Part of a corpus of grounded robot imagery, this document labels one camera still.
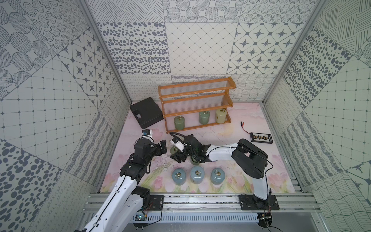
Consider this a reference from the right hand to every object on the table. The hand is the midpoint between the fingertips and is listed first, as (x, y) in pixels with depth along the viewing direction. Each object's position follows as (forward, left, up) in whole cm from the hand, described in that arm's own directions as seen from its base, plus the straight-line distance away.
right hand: (175, 152), depth 89 cm
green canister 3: (+20, -1, +5) cm, 21 cm away
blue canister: (-16, -4, +5) cm, 17 cm away
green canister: (-5, -12, -5) cm, 14 cm away
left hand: (0, +6, +14) cm, 15 cm away
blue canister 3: (-15, -25, +3) cm, 29 cm away
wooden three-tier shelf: (+51, -14, +1) cm, 53 cm away
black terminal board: (+13, -59, -3) cm, 60 cm away
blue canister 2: (-15, -14, +5) cm, 21 cm away
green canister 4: (+25, -19, +5) cm, 31 cm away
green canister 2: (-1, +1, +5) cm, 5 cm away
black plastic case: (+32, +25, +1) cm, 41 cm away
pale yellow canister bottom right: (+26, -31, +5) cm, 41 cm away
